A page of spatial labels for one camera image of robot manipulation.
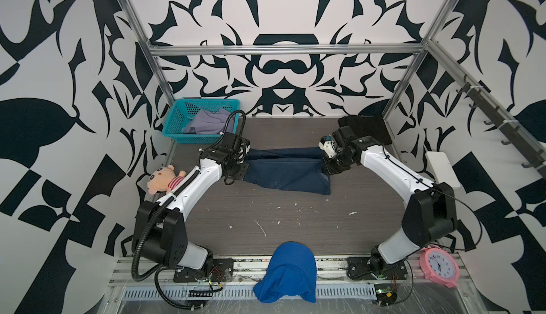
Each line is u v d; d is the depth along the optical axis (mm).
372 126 1222
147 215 423
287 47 936
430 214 437
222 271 736
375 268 672
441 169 734
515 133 547
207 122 1053
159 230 415
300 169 832
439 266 729
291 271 695
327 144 797
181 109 1151
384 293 713
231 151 659
